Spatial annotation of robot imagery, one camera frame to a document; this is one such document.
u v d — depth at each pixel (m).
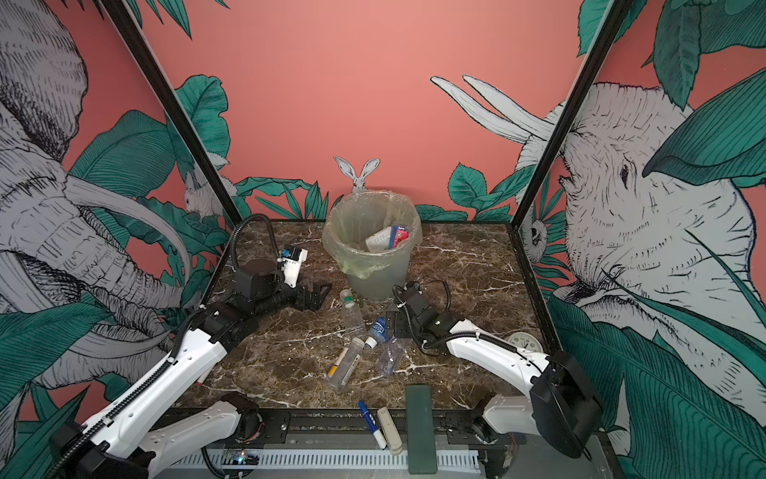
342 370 0.81
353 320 0.93
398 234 0.86
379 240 0.95
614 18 0.69
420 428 0.75
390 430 0.71
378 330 0.86
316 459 0.70
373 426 0.73
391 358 0.86
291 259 0.64
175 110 0.86
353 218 0.95
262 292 0.56
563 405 0.41
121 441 0.39
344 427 0.75
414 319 0.62
